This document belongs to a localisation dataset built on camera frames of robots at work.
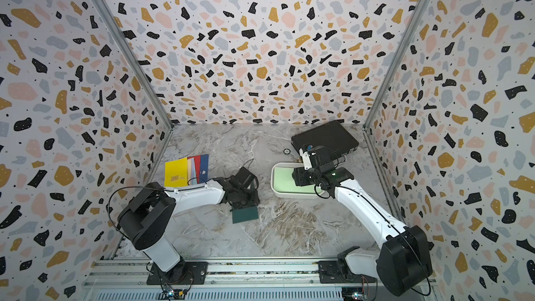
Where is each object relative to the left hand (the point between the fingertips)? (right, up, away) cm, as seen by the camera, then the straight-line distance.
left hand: (260, 201), depth 90 cm
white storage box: (+12, +2, +2) cm, 13 cm away
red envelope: (-34, +17, +17) cm, 41 cm away
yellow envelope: (-42, +11, +12) cm, 45 cm away
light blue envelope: (-32, +8, +8) cm, 34 cm away
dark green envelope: (-6, -5, -2) cm, 8 cm away
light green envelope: (+11, +7, +5) cm, 14 cm away
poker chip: (+12, +21, +20) cm, 32 cm away
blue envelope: (-29, +12, +13) cm, 34 cm away
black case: (+39, +30, +24) cm, 55 cm away
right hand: (+16, +13, -7) cm, 22 cm away
